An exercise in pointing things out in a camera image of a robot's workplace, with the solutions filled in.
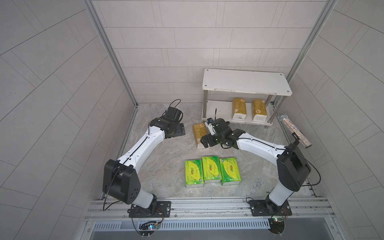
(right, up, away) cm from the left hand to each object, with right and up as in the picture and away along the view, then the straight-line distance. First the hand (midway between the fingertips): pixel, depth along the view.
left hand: (178, 129), depth 85 cm
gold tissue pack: (+12, -1, +8) cm, 15 cm away
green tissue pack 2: (+18, -20, -6) cm, 28 cm away
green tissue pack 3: (+28, -22, -8) cm, 37 cm away
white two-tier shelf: (+43, +21, +19) cm, 52 cm away
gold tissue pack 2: (+38, +12, +12) cm, 42 cm away
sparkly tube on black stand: (+63, -2, -10) cm, 63 cm away
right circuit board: (+48, -42, -17) cm, 66 cm away
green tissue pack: (+9, -22, -8) cm, 25 cm away
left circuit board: (-11, -42, -20) cm, 47 cm away
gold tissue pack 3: (+51, +11, +10) cm, 53 cm away
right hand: (+16, -5, +2) cm, 17 cm away
